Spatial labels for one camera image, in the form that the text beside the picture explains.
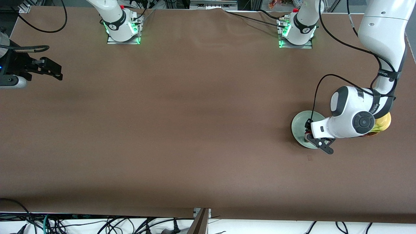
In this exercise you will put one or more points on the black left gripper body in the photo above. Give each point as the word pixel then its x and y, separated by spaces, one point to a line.
pixel 307 129

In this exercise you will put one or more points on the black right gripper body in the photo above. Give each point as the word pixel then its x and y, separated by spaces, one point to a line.
pixel 16 62

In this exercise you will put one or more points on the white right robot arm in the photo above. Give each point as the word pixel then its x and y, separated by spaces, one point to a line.
pixel 113 16

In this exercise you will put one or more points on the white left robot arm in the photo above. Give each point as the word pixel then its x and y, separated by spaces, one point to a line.
pixel 383 32

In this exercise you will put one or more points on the mint green round plate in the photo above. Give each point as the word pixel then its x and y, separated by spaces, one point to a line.
pixel 299 125

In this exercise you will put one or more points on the aluminium corner profile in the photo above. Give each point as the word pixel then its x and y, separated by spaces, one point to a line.
pixel 25 8

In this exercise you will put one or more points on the brown wicker basket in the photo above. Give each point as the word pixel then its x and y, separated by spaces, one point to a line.
pixel 369 135

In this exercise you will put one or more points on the yellow banana bunch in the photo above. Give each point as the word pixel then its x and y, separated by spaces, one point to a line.
pixel 385 122

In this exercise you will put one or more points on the red orange background object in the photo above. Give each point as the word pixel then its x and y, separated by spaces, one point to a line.
pixel 274 4

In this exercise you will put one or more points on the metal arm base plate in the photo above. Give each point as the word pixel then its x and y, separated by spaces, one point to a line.
pixel 123 42
pixel 295 46

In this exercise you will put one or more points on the small metal bracket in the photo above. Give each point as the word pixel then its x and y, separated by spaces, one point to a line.
pixel 195 211

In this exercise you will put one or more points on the brown wooden post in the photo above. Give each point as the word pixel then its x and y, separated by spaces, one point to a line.
pixel 200 224

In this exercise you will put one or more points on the metal frame rail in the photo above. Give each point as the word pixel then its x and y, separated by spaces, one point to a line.
pixel 211 5

